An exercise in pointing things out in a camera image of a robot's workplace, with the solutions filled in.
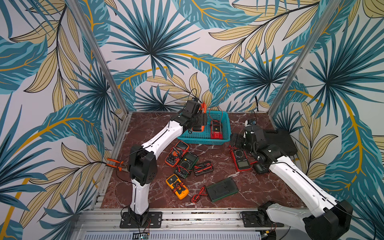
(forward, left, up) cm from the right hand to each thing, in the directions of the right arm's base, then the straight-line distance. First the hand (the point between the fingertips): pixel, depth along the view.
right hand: (239, 136), depth 79 cm
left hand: (+14, +20, 0) cm, 24 cm away
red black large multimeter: (-3, -5, -20) cm, 20 cm away
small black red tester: (-8, +19, -19) cm, 28 cm away
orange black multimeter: (+1, +34, -17) cm, 38 cm away
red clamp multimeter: (+17, +8, -17) cm, 25 cm away
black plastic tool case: (+11, -36, -19) cm, 43 cm away
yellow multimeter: (-18, +34, -17) cm, 42 cm away
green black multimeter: (-6, +29, -19) cm, 35 cm away
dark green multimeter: (-20, +9, -20) cm, 30 cm away
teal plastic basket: (+15, +16, -21) cm, 30 cm away
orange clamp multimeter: (+7, +19, +5) cm, 21 cm away
